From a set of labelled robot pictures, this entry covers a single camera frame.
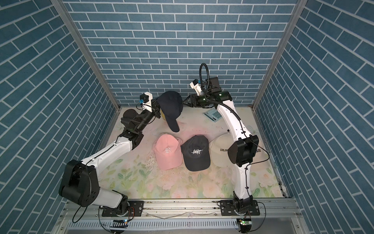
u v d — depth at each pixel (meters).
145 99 0.61
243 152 0.53
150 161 0.91
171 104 0.73
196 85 0.74
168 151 0.89
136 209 0.73
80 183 0.42
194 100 0.72
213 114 1.15
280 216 0.76
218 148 0.92
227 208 0.73
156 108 0.68
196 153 0.89
